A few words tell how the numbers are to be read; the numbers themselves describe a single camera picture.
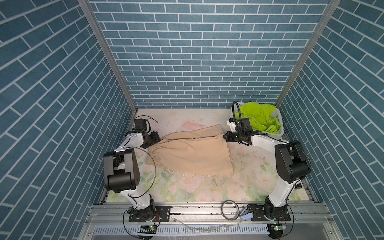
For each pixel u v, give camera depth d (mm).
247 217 711
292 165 499
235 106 990
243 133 764
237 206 754
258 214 737
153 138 852
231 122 889
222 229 707
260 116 1109
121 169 468
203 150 963
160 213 734
